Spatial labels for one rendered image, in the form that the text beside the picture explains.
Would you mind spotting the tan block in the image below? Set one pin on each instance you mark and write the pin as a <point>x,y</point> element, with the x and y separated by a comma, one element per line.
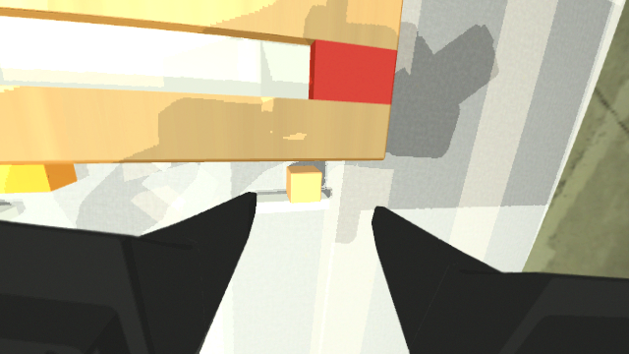
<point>303,184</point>

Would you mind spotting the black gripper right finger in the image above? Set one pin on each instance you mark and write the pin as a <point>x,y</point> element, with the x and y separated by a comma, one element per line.
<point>448,302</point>

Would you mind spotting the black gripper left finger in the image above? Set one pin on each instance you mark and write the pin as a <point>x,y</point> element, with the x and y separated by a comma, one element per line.
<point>166,285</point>

